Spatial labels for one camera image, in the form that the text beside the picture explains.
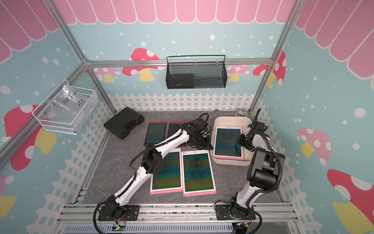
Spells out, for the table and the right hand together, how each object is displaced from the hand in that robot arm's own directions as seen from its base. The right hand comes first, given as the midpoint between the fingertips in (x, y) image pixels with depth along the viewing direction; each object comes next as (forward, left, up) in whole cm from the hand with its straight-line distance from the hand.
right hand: (239, 141), depth 95 cm
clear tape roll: (+30, -10, -4) cm, 31 cm away
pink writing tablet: (-23, +45, -6) cm, 50 cm away
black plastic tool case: (+16, +84, 0) cm, 85 cm away
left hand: (-6, +18, 0) cm, 19 cm away
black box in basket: (+26, +38, +29) cm, 54 cm away
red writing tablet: (+19, +46, -8) cm, 50 cm away
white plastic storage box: (+19, -10, -3) cm, 22 cm away
